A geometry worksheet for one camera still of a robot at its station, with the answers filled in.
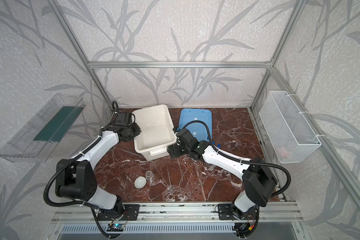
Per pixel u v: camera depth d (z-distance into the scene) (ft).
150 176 2.65
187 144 2.03
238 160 1.54
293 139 1.99
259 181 1.40
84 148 3.06
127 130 2.37
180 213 2.47
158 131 3.48
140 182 2.71
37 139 2.07
